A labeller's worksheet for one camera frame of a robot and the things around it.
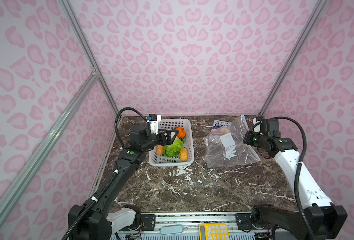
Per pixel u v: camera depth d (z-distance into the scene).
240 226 0.71
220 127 1.10
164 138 0.65
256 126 0.67
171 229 0.70
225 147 0.87
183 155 0.92
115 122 0.54
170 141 0.65
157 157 0.95
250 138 0.69
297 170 0.44
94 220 0.38
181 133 1.01
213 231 0.70
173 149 0.88
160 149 0.94
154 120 0.65
